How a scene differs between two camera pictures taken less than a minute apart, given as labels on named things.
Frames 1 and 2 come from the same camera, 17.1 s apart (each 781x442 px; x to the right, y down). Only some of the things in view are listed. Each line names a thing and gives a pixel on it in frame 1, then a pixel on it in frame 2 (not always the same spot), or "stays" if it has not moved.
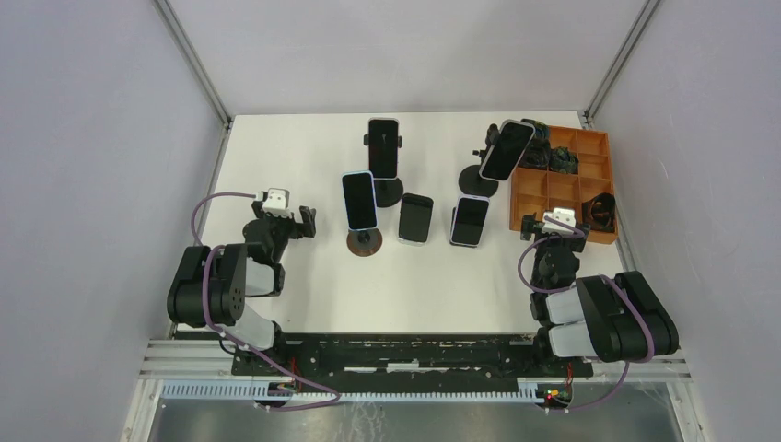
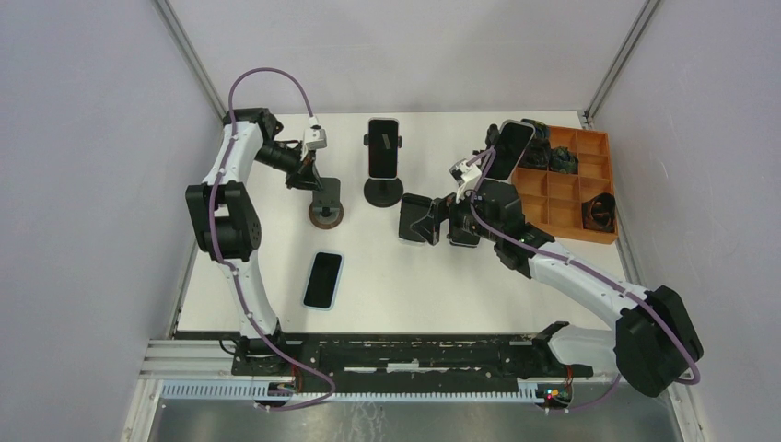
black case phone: [414, 217] stays
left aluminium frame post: [200, 72] stays
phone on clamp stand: [383, 147] stays
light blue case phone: [360, 200] → [323, 281]
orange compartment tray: [536, 191] stays
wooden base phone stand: [364, 243] → [327, 212]
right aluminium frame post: [620, 63] stays
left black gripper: [307, 215] → [305, 177]
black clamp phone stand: [389, 191] stays
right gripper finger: [528, 222] → [428, 226]
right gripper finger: [581, 240] → [414, 207]
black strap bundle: [600, 213] stays
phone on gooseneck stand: [507, 149] stays
